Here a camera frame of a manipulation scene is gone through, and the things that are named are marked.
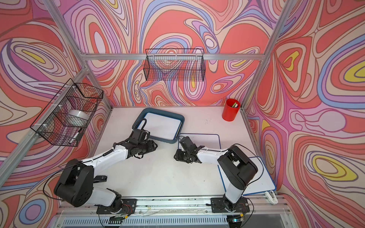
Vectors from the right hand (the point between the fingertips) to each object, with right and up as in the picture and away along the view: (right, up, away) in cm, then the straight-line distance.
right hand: (177, 161), depth 89 cm
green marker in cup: (+43, +38, +16) cm, 59 cm away
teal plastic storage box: (-10, +31, +21) cm, 39 cm away
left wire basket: (-55, +27, -20) cm, 64 cm away
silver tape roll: (-48, +28, -20) cm, 59 cm away
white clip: (+52, -15, -14) cm, 56 cm away
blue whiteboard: (-13, +21, +18) cm, 31 cm away
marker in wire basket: (-52, +17, -18) cm, 57 cm away
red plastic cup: (+41, +32, +21) cm, 55 cm away
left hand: (-13, +9, 0) cm, 16 cm away
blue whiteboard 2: (+23, +12, +8) cm, 27 cm away
